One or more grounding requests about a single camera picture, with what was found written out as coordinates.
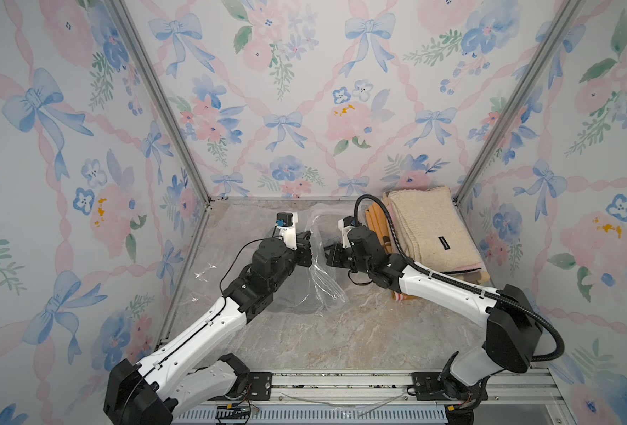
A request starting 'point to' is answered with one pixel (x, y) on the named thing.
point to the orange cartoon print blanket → (378, 218)
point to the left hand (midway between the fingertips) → (311, 232)
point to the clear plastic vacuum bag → (233, 233)
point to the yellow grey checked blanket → (480, 277)
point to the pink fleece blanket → (463, 267)
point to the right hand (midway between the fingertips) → (322, 249)
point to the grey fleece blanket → (313, 289)
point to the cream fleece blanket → (435, 235)
